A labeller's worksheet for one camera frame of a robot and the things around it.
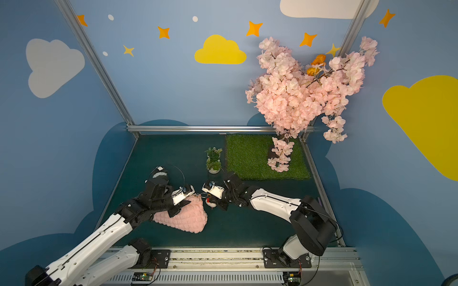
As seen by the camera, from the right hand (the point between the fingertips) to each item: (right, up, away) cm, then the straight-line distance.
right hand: (213, 196), depth 83 cm
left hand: (-11, +2, -5) cm, 12 cm away
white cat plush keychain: (-1, -4, 0) cm, 4 cm away
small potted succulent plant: (-2, +15, +18) cm, 23 cm away
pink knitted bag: (-9, -7, -7) cm, 13 cm away
